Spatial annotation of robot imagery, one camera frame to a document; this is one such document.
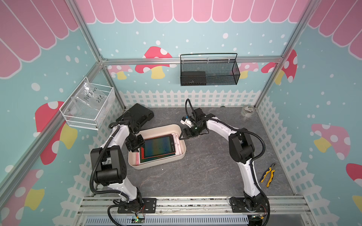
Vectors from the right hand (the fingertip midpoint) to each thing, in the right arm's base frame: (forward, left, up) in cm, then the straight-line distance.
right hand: (183, 137), depth 93 cm
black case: (+28, +38, -5) cm, 47 cm away
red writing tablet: (-4, +17, -5) cm, 19 cm away
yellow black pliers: (-21, -53, -7) cm, 57 cm away
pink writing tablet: (-14, +27, -5) cm, 31 cm away
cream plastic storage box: (+8, +26, -6) cm, 28 cm away
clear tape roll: (+29, -53, -6) cm, 61 cm away
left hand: (-9, +26, +1) cm, 27 cm away
